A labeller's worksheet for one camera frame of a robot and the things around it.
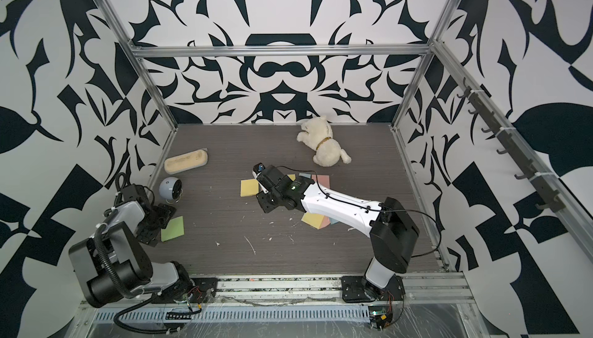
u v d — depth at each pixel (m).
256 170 0.72
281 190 0.60
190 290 0.69
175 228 0.87
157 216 0.76
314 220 0.89
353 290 0.74
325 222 0.89
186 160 1.02
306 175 1.01
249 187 0.97
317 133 1.05
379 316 0.71
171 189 0.89
